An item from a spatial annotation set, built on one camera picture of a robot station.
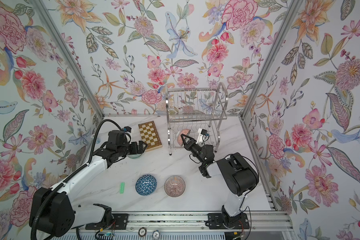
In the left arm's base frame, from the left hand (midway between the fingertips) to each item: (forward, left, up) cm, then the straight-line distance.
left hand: (142, 145), depth 85 cm
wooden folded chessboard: (+17, 0, -14) cm, 22 cm away
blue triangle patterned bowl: (-17, -1, -15) cm, 23 cm away
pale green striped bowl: (-1, +7, -9) cm, 12 cm away
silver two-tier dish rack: (+43, -29, -12) cm, 53 cm away
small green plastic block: (-18, +12, -14) cm, 26 cm away
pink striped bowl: (-18, -18, -14) cm, 29 cm away
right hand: (+4, -21, +4) cm, 22 cm away
